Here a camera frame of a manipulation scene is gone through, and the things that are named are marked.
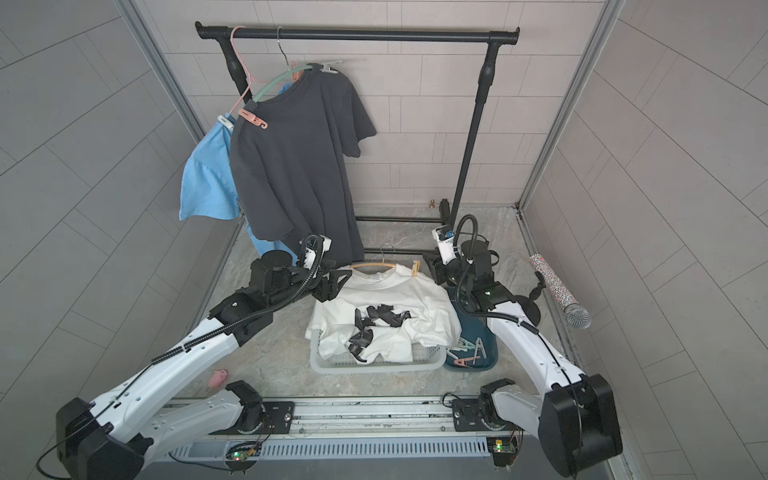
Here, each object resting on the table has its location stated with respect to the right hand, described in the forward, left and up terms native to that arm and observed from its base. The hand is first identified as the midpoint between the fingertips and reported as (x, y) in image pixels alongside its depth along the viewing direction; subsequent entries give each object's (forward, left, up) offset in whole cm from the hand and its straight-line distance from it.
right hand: (430, 251), depth 81 cm
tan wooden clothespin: (-1, +4, -5) cm, 7 cm away
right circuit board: (-43, -13, -21) cm, 49 cm away
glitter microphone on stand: (-23, -28, +5) cm, 36 cm away
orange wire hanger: (+3, +16, -8) cm, 18 cm away
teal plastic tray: (-21, -11, -18) cm, 30 cm away
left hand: (-7, +21, +5) cm, 23 cm away
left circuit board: (-41, +45, -13) cm, 62 cm away
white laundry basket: (-23, +3, -18) cm, 29 cm away
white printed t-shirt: (-12, +14, -10) cm, 21 cm away
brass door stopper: (+37, -6, -19) cm, 42 cm away
